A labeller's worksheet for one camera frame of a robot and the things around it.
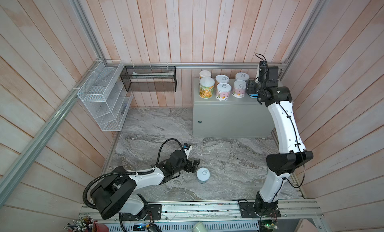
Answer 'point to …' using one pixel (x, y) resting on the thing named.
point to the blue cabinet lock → (200, 122)
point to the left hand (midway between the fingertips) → (193, 161)
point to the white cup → (199, 227)
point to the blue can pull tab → (203, 175)
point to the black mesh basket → (149, 78)
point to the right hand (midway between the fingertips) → (256, 82)
